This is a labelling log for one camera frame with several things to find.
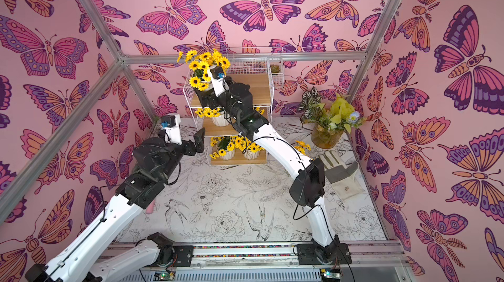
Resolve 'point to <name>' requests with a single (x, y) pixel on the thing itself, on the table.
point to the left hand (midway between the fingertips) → (194, 125)
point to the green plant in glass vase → (327, 119)
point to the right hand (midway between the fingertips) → (208, 78)
